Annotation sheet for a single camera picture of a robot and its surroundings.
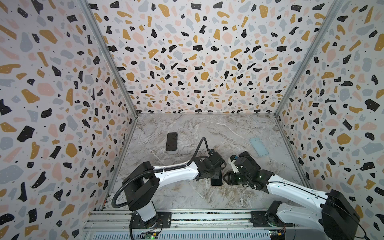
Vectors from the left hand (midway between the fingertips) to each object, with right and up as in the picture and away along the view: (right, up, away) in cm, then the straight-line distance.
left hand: (218, 171), depth 82 cm
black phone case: (-30, +14, +22) cm, 40 cm away
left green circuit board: (-33, -27, -12) cm, 44 cm away
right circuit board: (+27, -27, -10) cm, 40 cm away
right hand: (+2, -2, 0) cm, 3 cm away
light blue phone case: (+30, +13, +24) cm, 41 cm away
